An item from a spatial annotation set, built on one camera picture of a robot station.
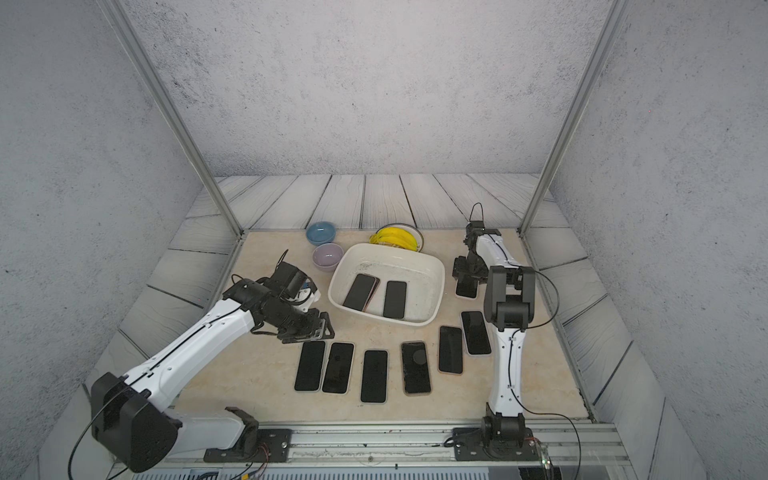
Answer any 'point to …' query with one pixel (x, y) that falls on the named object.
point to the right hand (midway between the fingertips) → (469, 275)
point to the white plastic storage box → (423, 272)
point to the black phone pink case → (415, 367)
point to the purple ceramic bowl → (327, 256)
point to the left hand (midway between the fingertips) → (327, 336)
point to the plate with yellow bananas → (399, 236)
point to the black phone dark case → (374, 379)
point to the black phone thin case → (467, 288)
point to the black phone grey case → (476, 333)
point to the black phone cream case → (450, 350)
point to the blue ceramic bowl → (321, 232)
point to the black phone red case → (361, 292)
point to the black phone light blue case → (311, 366)
